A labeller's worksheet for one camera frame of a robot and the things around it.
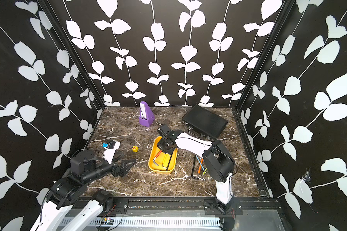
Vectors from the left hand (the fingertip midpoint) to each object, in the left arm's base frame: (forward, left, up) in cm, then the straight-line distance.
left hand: (130, 155), depth 66 cm
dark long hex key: (+2, -32, -25) cm, 41 cm away
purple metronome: (+39, -1, -17) cm, 43 cm away
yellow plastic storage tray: (+6, -11, -22) cm, 25 cm away
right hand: (+14, -10, -17) cm, 24 cm away
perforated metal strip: (-24, -8, -25) cm, 36 cm away
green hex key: (0, -39, -25) cm, 46 cm away
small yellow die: (+16, +5, -23) cm, 28 cm away
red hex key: (+10, -12, -18) cm, 23 cm away
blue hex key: (+5, -37, -25) cm, 45 cm away
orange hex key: (0, -35, -24) cm, 43 cm away
